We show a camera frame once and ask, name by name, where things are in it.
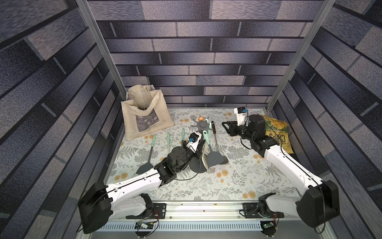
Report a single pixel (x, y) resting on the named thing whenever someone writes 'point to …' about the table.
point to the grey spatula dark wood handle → (226, 160)
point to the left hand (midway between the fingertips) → (203, 138)
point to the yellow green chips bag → (278, 130)
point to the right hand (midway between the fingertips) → (223, 122)
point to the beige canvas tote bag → (144, 112)
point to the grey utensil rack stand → (196, 164)
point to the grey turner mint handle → (214, 159)
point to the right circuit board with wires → (269, 228)
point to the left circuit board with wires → (143, 229)
